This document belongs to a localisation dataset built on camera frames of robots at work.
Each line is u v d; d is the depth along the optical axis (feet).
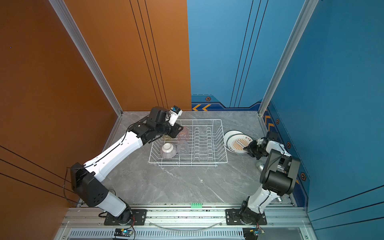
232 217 2.38
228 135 3.36
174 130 2.25
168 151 2.99
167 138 2.75
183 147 2.85
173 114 2.24
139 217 2.43
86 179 1.35
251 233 2.29
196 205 2.53
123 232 2.33
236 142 3.23
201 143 3.33
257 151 2.63
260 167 2.85
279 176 1.61
